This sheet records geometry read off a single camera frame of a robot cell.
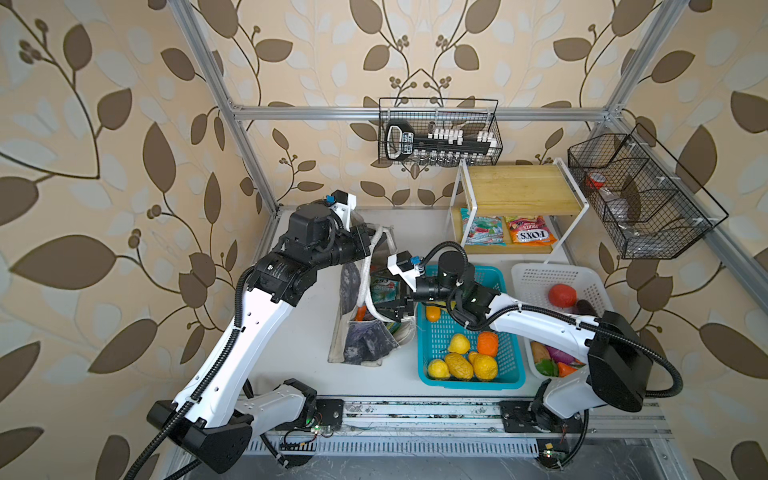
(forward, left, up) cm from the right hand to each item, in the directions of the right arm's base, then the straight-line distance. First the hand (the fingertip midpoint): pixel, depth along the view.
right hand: (371, 290), depth 66 cm
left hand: (+8, -4, +11) cm, 14 cm away
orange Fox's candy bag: (+24, -47, -9) cm, 53 cm away
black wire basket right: (+16, -70, +7) cm, 72 cm away
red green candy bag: (+24, -33, -9) cm, 42 cm away
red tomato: (+9, -56, -22) cm, 61 cm away
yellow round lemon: (-11, -28, -23) cm, 38 cm away
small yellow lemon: (-11, -16, -24) cm, 31 cm away
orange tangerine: (-5, -31, -22) cm, 38 cm away
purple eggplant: (+5, -61, -22) cm, 65 cm away
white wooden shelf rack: (+19, -37, +5) cm, 42 cm away
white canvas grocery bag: (-4, +4, -14) cm, 16 cm away
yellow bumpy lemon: (-10, -22, -24) cm, 34 cm away
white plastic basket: (+15, -50, -25) cm, 58 cm away
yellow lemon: (-4, -23, -23) cm, 33 cm away
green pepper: (-12, -44, -21) cm, 50 cm away
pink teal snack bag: (+9, -2, -16) cm, 19 cm away
